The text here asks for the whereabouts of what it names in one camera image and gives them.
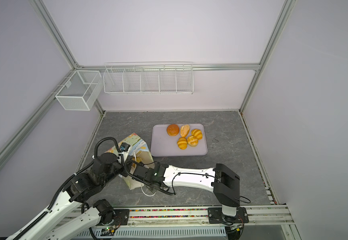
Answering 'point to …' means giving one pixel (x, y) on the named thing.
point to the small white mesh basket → (80, 91)
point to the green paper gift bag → (139, 151)
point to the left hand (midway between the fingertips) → (130, 158)
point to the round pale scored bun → (192, 141)
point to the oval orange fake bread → (184, 130)
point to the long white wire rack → (146, 78)
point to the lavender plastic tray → (175, 140)
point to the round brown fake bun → (172, 130)
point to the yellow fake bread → (197, 133)
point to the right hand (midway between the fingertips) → (155, 180)
